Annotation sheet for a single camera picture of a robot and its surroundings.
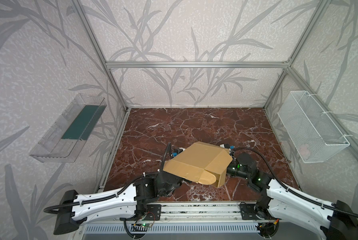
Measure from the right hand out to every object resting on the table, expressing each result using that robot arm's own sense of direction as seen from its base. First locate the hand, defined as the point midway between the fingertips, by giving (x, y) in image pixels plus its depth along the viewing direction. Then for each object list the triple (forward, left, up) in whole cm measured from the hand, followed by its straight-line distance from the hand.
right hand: (206, 159), depth 71 cm
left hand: (-2, +4, +4) cm, 6 cm away
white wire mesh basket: (+4, -46, +14) cm, 48 cm away
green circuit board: (-25, +29, -18) cm, 42 cm away
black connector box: (-26, -30, -24) cm, 47 cm away
